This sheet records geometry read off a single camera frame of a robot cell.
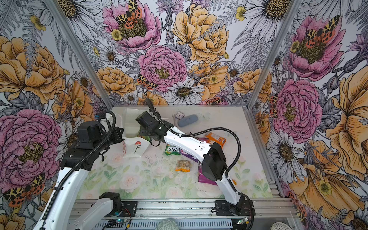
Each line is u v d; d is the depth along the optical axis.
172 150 0.94
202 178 0.81
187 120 1.10
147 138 0.76
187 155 0.94
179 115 1.14
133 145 0.78
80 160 0.45
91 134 0.51
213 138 0.99
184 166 0.87
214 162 0.49
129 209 0.73
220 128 0.51
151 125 0.60
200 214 0.74
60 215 0.39
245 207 0.74
